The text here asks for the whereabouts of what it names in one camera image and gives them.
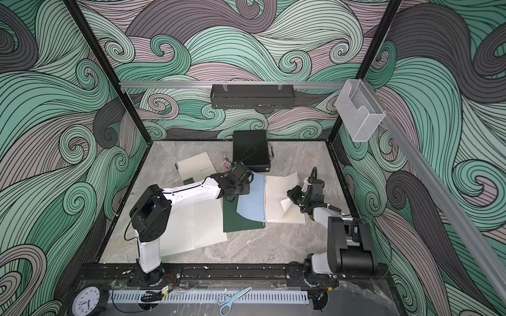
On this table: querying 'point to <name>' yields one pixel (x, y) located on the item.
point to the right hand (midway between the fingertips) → (285, 191)
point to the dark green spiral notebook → (233, 221)
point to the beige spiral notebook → (198, 166)
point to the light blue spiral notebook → (269, 201)
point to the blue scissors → (226, 301)
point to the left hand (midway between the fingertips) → (246, 184)
